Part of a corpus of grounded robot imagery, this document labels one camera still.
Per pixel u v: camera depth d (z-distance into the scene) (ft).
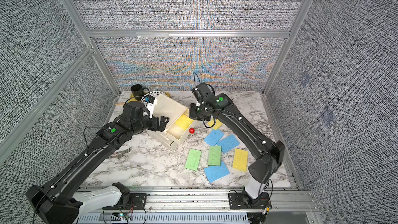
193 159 2.81
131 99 3.79
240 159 2.81
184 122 2.74
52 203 1.22
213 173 2.68
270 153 1.49
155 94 3.83
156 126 2.10
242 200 2.12
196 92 1.92
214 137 3.09
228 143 3.03
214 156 2.81
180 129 2.69
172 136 2.41
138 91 3.61
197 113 2.10
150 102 2.05
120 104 3.80
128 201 2.27
